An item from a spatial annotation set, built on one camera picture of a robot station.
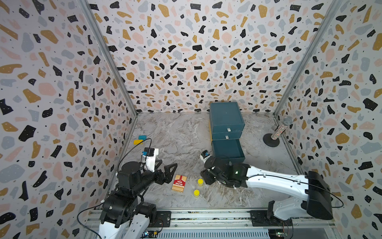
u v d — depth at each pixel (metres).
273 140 0.97
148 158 0.55
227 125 0.86
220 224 0.73
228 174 0.56
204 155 0.68
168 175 0.58
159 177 0.56
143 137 1.06
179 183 0.84
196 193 0.80
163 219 0.74
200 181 0.82
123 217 0.42
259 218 0.74
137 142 1.06
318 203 0.39
